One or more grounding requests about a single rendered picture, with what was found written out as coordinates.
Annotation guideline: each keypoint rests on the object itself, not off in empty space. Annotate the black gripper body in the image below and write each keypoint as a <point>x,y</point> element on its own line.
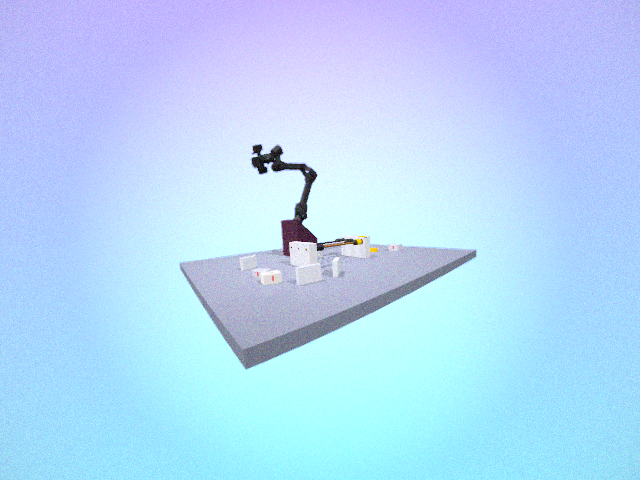
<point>263,168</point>

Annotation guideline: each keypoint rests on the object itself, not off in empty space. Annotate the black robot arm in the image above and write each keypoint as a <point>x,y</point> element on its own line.
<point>278,165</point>

